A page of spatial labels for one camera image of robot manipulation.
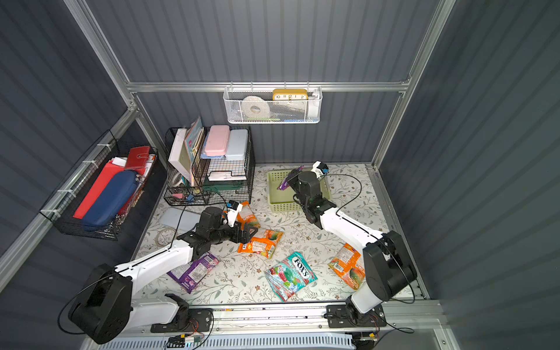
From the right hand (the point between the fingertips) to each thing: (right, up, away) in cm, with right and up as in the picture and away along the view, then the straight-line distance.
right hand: (294, 172), depth 85 cm
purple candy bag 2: (-40, -39, -4) cm, 56 cm away
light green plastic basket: (-5, -13, +19) cm, 24 cm away
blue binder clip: (-50, -11, +20) cm, 55 cm away
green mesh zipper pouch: (-35, -6, +13) cm, 38 cm away
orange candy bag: (-12, -30, +4) cm, 32 cm away
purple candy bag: (-3, -4, -2) cm, 6 cm away
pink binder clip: (-55, -10, +20) cm, 60 cm away
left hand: (-18, -22, 0) cm, 28 cm away
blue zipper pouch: (-58, -10, -18) cm, 62 cm away
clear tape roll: (-57, -28, +9) cm, 64 cm away
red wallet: (-58, +4, -6) cm, 59 cm away
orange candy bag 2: (+20, -36, 0) cm, 41 cm away
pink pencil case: (-34, +15, +12) cm, 39 cm away
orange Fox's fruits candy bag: (-21, -20, +12) cm, 31 cm away
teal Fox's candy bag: (-2, -39, -4) cm, 39 cm away
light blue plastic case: (-57, -20, +15) cm, 62 cm away
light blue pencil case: (-25, +13, +12) cm, 31 cm away
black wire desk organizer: (-38, +4, +12) cm, 40 cm away
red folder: (-66, -6, -13) cm, 68 cm away
